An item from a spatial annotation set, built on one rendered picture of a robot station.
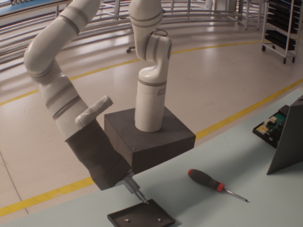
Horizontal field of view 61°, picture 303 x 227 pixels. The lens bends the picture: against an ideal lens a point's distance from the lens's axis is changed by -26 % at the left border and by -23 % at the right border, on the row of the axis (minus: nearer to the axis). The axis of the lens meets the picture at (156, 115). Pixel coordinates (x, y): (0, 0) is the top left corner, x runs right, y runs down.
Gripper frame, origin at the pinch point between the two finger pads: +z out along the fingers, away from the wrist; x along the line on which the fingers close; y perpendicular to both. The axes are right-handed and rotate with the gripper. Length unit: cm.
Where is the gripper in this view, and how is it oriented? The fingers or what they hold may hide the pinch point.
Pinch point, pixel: (145, 201)
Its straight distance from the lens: 59.8
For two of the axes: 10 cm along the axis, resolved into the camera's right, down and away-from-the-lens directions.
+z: 5.7, 8.1, 1.3
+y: -6.9, 3.8, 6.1
